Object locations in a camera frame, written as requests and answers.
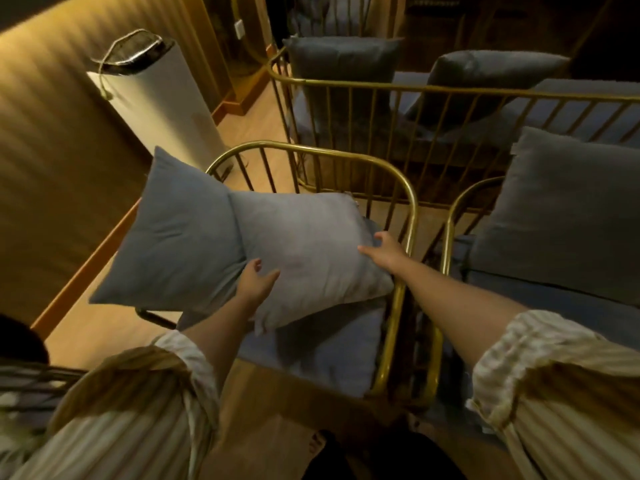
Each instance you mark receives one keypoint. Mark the gold frame grey bench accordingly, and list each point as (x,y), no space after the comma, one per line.
(590,87)

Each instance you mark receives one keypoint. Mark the white tower air purifier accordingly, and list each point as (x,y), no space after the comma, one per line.
(160,109)

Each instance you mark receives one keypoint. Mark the white wall socket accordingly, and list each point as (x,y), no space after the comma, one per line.
(239,28)

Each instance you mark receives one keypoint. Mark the gold frame blue seat chair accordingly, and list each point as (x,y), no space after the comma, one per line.
(325,349)
(492,285)

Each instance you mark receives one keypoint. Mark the person's left forearm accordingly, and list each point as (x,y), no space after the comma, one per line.
(220,344)

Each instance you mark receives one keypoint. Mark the person's right forearm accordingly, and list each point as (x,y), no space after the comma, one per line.
(460,314)

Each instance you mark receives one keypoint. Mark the person's left hand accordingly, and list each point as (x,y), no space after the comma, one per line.
(252,289)

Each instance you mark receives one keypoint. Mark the person's black trousers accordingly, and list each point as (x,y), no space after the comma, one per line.
(390,459)

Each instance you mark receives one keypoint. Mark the metal bar frame chair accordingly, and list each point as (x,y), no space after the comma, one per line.
(30,379)

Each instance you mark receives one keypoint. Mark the person's striped beige shirt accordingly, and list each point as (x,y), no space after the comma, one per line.
(575,394)

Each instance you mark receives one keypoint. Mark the grey square cushion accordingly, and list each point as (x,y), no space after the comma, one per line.
(310,244)
(175,234)
(340,59)
(565,214)
(490,69)

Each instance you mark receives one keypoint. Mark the person's right hand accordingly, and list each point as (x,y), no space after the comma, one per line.
(390,254)

